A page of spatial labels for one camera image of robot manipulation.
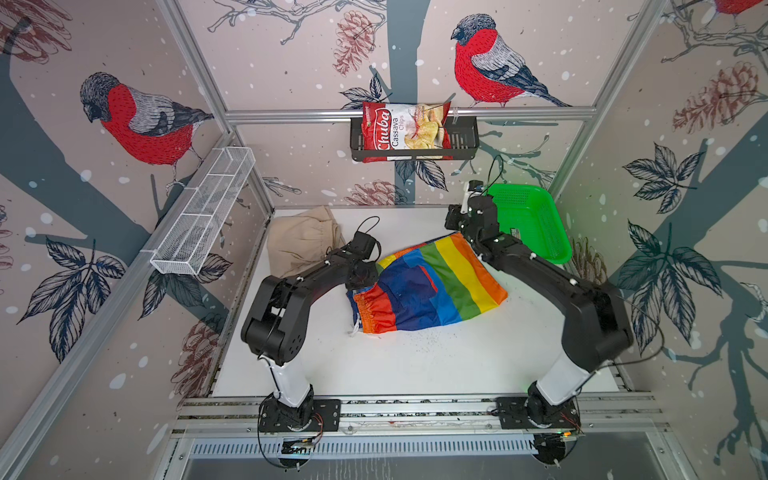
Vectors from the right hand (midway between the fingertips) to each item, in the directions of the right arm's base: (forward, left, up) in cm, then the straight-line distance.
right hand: (443, 211), depth 87 cm
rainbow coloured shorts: (-10, 0, -23) cm, 25 cm away
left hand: (-12, +22, -17) cm, 31 cm away
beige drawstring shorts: (+4, +51, -20) cm, 55 cm away
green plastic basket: (+24, -38, -25) cm, 51 cm away
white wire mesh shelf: (-15, +65, +9) cm, 67 cm away
